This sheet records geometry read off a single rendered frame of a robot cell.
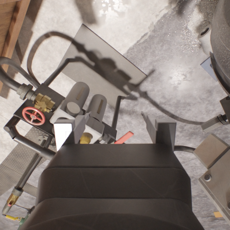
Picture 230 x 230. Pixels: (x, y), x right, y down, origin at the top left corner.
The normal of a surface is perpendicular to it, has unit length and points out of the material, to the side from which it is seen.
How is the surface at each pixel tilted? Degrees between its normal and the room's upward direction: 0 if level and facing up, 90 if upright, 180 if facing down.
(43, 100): 60
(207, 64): 0
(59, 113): 0
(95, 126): 90
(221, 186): 90
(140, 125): 0
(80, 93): 90
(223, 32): 92
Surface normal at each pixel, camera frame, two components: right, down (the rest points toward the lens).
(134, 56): -0.13, 0.63
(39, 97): 0.45, -0.17
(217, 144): -0.79, -0.53
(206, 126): -0.77, -0.12
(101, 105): 0.60, -0.56
